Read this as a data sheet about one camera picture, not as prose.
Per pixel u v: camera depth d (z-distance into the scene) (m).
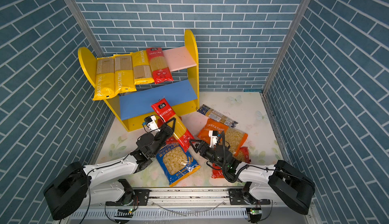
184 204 0.73
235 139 0.91
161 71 0.71
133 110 0.88
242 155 0.85
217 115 1.03
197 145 0.69
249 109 1.12
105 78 0.67
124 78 0.68
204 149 0.69
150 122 0.70
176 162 0.82
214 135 0.75
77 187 0.41
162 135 0.70
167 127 0.70
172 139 0.74
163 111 0.75
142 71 0.71
